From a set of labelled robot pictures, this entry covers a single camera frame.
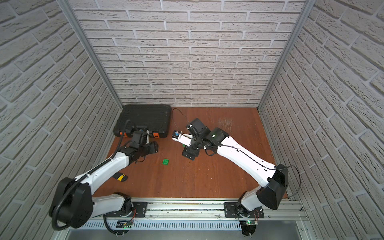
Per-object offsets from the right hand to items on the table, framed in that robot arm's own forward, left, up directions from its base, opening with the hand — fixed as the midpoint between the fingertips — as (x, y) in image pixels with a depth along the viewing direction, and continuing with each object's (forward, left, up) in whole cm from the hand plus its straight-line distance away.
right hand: (190, 143), depth 74 cm
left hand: (+8, +21, -11) cm, 25 cm away
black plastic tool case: (+32, +24, -15) cm, 42 cm away
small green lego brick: (0, +16, -20) cm, 26 cm away
